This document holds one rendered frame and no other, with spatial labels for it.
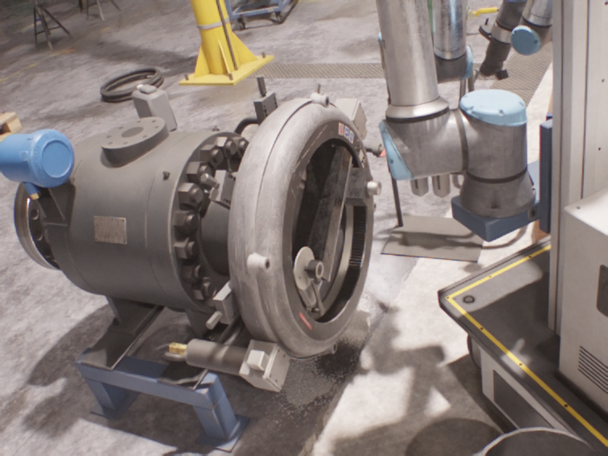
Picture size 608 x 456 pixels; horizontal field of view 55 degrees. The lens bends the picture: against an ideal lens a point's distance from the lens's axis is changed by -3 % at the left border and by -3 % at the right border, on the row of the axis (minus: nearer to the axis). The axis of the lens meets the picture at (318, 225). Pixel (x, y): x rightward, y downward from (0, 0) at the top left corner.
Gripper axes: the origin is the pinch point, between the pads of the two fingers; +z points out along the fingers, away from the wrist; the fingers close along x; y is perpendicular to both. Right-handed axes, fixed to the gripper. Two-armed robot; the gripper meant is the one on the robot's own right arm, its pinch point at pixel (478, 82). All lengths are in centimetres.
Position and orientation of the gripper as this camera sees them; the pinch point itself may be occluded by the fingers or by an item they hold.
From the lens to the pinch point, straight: 221.1
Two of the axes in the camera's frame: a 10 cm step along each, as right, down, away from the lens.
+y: 5.4, 6.8, -4.9
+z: -1.3, 6.4, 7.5
